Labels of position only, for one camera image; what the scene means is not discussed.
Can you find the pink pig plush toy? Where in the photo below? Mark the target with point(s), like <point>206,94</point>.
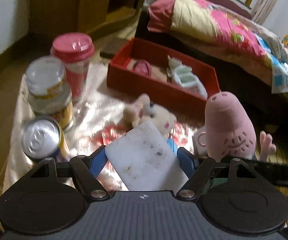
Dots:
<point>228,131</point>

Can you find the bed with maroon headboard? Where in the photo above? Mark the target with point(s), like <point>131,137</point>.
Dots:
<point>263,107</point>

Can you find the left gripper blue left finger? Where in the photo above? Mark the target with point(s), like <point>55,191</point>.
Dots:
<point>98,160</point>

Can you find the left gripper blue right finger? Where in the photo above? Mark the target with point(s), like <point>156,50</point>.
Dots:
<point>187,161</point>

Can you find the pink rolled sock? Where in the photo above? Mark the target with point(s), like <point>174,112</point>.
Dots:
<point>142,67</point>

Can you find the mint green fuzzy sock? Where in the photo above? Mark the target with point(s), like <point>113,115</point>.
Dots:
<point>182,76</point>

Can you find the white sponge block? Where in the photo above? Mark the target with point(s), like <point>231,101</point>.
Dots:
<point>144,161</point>

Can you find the clear glass jar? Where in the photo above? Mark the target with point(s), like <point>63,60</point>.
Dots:
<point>49,92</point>

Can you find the cream bunny plush toy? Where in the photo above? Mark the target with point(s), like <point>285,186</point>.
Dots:
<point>144,109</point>

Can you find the pink lidded cup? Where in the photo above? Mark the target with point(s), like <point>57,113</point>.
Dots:
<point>75,50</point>

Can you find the red storage box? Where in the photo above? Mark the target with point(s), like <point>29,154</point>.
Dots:
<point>158,86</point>

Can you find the silver top drink can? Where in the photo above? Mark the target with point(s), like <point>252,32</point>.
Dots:
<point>42,137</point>

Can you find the pink floral quilt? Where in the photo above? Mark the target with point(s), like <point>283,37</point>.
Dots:
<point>226,35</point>

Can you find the wooden tv cabinet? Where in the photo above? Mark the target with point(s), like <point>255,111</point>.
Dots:
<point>96,18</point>

